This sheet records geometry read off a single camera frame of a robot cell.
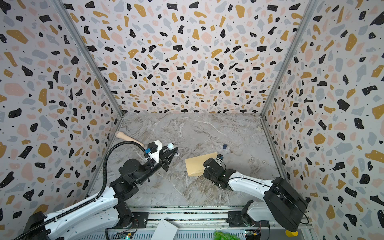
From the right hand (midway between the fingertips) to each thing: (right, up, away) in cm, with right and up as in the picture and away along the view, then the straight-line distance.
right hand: (202, 169), depth 87 cm
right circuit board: (+24, -27, -15) cm, 39 cm away
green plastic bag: (+8, -24, -20) cm, 32 cm away
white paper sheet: (-17, -23, -19) cm, 34 cm away
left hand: (-13, +17, -22) cm, 30 cm away
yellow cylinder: (+39, -23, -20) cm, 50 cm away
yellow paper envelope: (-5, 0, +9) cm, 10 cm away
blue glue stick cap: (+15, +11, +14) cm, 23 cm away
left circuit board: (-37, -26, -16) cm, 48 cm away
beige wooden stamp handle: (-57, +19, +18) cm, 63 cm away
